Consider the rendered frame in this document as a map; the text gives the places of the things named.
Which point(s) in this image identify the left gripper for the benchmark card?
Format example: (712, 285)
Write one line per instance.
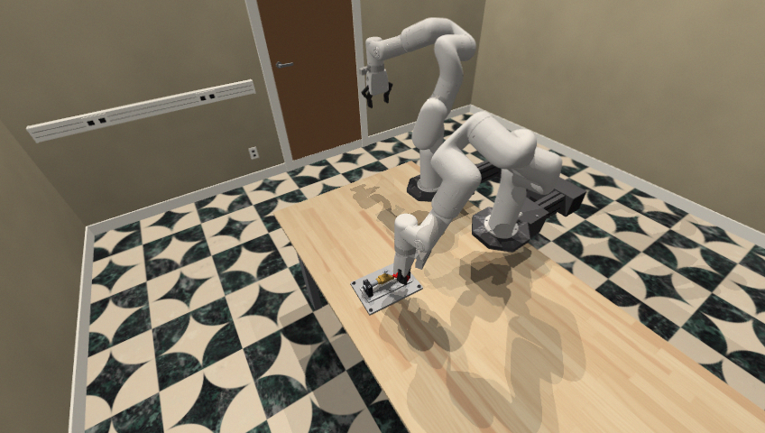
(402, 265)

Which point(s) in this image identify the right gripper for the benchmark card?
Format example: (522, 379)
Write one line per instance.
(377, 84)

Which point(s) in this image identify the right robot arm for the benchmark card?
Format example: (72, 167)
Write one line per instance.
(428, 132)

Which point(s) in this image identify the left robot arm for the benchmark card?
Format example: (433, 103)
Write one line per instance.
(539, 171)

